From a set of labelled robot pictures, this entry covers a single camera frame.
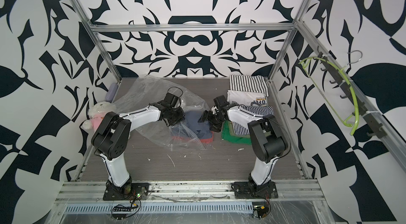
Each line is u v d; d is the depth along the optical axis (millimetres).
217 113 806
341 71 593
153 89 1085
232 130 891
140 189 740
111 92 1117
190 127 878
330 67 641
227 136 892
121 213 699
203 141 864
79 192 758
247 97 1049
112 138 491
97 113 892
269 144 483
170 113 816
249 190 740
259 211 711
